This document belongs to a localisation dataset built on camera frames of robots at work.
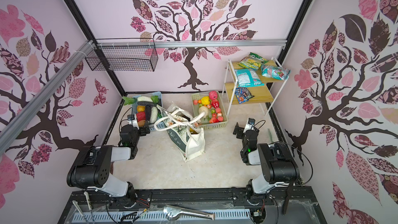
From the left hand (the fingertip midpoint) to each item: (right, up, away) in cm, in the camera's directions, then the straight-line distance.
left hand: (141, 122), depth 94 cm
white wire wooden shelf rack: (+79, +18, +4) cm, 81 cm away
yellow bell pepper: (-4, +9, +10) cm, 14 cm away
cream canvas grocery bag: (+29, -2, -12) cm, 32 cm away
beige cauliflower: (+39, +8, +10) cm, 41 cm away
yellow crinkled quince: (+40, +15, +16) cm, 46 cm away
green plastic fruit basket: (+43, +8, +13) cm, 46 cm away
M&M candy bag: (+64, +18, +2) cm, 67 cm away
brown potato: (-1, 0, +3) cm, 3 cm away
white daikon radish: (+5, +4, +9) cm, 11 cm away
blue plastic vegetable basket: (+6, +19, +17) cm, 25 cm away
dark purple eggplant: (+2, +6, +7) cm, 10 cm away
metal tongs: (+25, -36, -28) cm, 52 cm away
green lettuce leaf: (-12, +14, +9) cm, 21 cm away
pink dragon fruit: (+46, +18, +13) cm, 51 cm away
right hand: (+65, 0, -2) cm, 65 cm away
